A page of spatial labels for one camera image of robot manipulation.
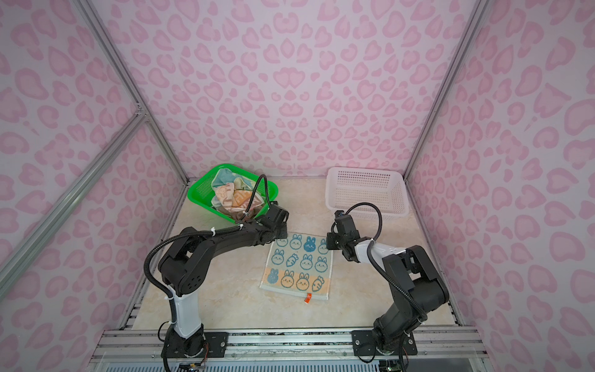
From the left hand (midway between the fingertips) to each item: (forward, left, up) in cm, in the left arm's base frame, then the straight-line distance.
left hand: (287, 228), depth 97 cm
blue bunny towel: (-15, -4, -4) cm, 16 cm away
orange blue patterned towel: (+10, +23, +6) cm, 26 cm away
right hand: (-3, -17, 0) cm, 17 cm away
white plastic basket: (+24, -28, -3) cm, 37 cm away
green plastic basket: (+20, +41, +2) cm, 45 cm away
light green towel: (+28, +31, +3) cm, 42 cm away
